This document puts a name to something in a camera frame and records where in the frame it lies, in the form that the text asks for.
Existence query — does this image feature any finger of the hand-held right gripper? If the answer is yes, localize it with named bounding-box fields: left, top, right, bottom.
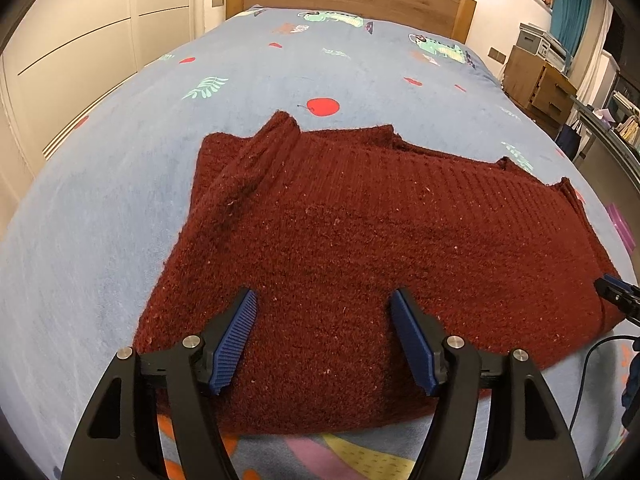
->
left=594, top=280, right=640, bottom=323
left=601, top=273, right=640, bottom=298

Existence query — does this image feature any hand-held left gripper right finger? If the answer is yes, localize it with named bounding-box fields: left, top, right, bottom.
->
left=390, top=287, right=585, bottom=480

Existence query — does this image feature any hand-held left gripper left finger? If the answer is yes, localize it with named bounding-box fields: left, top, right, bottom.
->
left=61, top=287, right=259, bottom=480

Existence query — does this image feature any dark red knit sweater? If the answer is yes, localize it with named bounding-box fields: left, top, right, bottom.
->
left=134, top=110, right=626, bottom=435

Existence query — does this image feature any purple plastic stool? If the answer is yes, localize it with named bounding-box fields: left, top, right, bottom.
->
left=605, top=202, right=637, bottom=251

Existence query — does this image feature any dark blue cloth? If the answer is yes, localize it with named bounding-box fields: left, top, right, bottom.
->
left=622, top=345, right=640, bottom=428

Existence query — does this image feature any dark-edged desk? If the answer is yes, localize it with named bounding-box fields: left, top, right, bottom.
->
left=575, top=100, right=640, bottom=181

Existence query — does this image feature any dark blue bag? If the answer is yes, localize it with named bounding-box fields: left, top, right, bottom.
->
left=556, top=122, right=583, bottom=158

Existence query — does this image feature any bed with blue patterned cover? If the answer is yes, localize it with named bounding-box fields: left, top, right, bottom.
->
left=0, top=5, right=640, bottom=480

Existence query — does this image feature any white cabinet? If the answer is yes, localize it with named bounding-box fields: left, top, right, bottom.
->
left=597, top=50, right=621, bottom=111

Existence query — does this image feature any wooden nightstand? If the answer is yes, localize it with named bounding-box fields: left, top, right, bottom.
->
left=502, top=45, right=578, bottom=133

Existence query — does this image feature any grey printer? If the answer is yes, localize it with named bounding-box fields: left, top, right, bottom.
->
left=516, top=22, right=571, bottom=61

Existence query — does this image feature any teal curtain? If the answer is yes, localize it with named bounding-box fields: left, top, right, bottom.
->
left=550, top=0, right=596, bottom=61

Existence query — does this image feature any white wardrobe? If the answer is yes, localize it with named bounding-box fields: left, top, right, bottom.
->
left=0, top=0, right=231, bottom=161

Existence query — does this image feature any black cable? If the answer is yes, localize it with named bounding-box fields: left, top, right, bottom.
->
left=569, top=335, right=638, bottom=433

